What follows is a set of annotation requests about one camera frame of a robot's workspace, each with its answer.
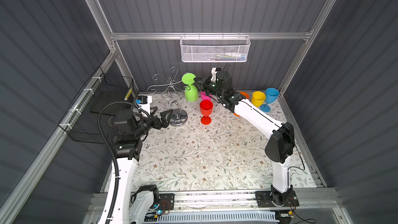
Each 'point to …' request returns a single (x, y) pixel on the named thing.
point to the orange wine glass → (246, 95)
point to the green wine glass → (190, 93)
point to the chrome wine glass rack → (179, 116)
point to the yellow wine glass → (258, 98)
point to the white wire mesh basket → (214, 48)
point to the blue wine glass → (271, 95)
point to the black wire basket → (80, 120)
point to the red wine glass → (206, 107)
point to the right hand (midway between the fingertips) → (193, 79)
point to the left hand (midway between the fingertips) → (164, 109)
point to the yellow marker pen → (126, 97)
